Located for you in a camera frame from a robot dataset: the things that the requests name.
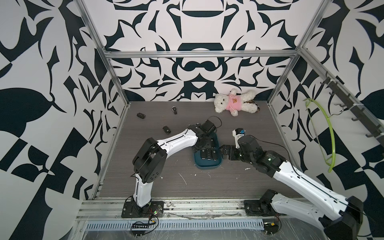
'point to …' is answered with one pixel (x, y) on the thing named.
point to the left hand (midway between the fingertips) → (205, 143)
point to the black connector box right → (270, 229)
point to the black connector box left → (139, 229)
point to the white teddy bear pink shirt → (235, 102)
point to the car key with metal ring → (174, 109)
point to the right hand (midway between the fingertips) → (225, 147)
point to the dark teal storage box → (207, 164)
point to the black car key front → (203, 154)
